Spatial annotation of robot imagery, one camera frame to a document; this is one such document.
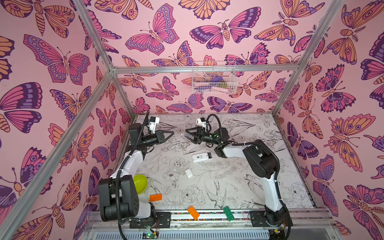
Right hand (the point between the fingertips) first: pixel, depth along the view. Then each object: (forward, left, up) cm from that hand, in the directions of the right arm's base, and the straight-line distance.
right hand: (186, 133), depth 78 cm
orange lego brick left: (-25, +17, -24) cm, 38 cm away
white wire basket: (+44, -9, +10) cm, 46 cm away
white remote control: (-1, -9, -23) cm, 25 cm away
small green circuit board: (-41, +18, -27) cm, 53 cm away
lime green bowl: (-17, +26, -22) cm, 38 cm away
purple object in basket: (+37, -18, +9) cm, 43 cm away
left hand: (0, +6, 0) cm, 6 cm away
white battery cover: (-11, -1, -24) cm, 27 cm away
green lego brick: (-33, -21, -24) cm, 46 cm away
